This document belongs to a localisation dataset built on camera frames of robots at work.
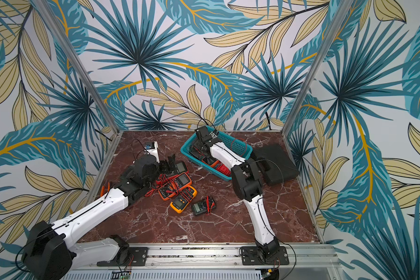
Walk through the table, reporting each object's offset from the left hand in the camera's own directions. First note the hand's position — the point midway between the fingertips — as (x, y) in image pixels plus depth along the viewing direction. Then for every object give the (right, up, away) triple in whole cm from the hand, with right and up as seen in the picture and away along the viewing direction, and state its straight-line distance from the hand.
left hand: (165, 157), depth 80 cm
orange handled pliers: (-36, -17, +11) cm, 42 cm away
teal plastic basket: (+34, +7, +23) cm, 42 cm away
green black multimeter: (+13, +3, +17) cm, 22 cm away
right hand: (+14, +7, +22) cm, 26 cm away
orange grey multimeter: (+21, -3, +23) cm, 31 cm away
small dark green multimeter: (+18, -23, +3) cm, 29 cm away
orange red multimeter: (+1, -16, +9) cm, 19 cm away
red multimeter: (+27, -7, +16) cm, 32 cm away
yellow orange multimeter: (+8, -20, +5) cm, 22 cm away
